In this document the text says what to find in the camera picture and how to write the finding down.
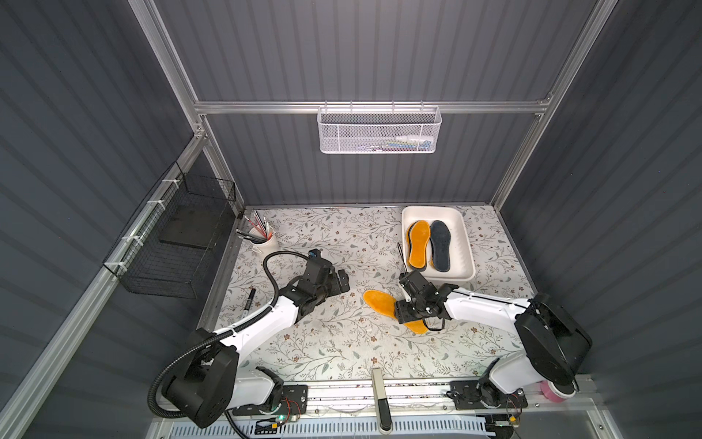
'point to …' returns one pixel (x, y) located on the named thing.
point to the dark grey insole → (440, 238)
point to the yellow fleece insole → (420, 234)
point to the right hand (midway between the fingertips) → (404, 311)
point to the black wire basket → (179, 242)
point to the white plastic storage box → (462, 263)
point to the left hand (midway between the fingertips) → (341, 282)
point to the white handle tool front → (382, 406)
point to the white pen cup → (266, 246)
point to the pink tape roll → (549, 391)
